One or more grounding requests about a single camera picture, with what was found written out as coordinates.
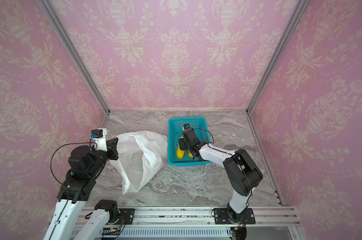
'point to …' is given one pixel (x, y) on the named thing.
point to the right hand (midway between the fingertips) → (185, 139)
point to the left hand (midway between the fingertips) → (118, 139)
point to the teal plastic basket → (175, 127)
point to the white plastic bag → (139, 153)
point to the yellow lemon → (180, 153)
